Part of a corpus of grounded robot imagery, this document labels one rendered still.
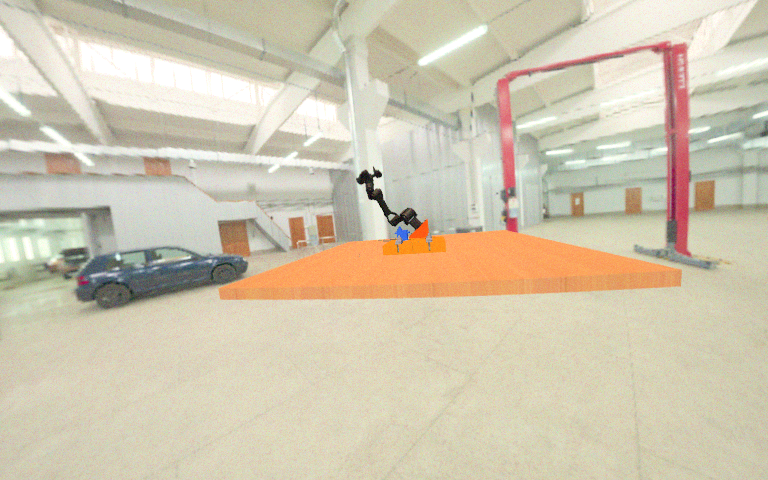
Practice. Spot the blue micro servo with orange cable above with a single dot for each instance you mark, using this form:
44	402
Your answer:
404	234

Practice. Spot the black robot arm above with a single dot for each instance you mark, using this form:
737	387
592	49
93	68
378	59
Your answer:
377	195

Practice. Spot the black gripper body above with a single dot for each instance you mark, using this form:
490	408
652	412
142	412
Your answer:
377	173

